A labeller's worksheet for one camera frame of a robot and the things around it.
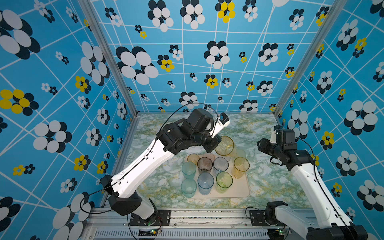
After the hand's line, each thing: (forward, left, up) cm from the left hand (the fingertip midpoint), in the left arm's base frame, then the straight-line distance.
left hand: (221, 138), depth 62 cm
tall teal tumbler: (-9, +15, -35) cm, 39 cm away
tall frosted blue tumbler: (-7, +5, -31) cm, 32 cm away
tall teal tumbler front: (0, +15, -33) cm, 36 cm away
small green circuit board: (-30, +31, -37) cm, 57 cm away
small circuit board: (-30, -27, -36) cm, 54 cm away
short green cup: (+8, -16, -27) cm, 33 cm away
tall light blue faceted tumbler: (+1, -3, -27) cm, 27 cm away
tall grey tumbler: (+2, +6, -30) cm, 31 cm away
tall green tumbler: (-9, -4, -25) cm, 27 cm away
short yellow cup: (+5, +12, -27) cm, 30 cm away
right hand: (+7, -24, -16) cm, 30 cm away
